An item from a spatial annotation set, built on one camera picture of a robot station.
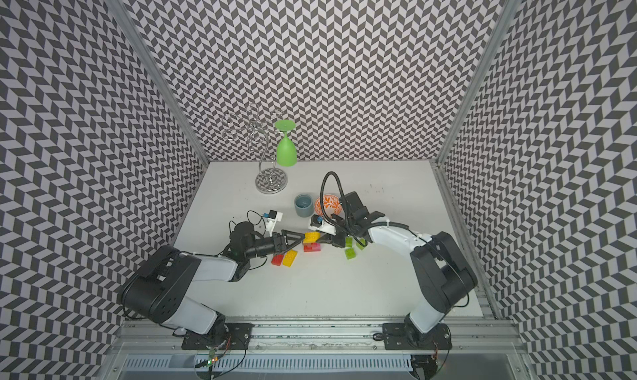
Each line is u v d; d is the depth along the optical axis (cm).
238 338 72
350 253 89
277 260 89
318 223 72
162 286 45
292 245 76
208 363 66
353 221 69
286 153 92
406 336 66
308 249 89
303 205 99
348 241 77
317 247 88
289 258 87
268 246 75
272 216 81
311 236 82
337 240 75
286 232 77
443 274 45
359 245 79
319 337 74
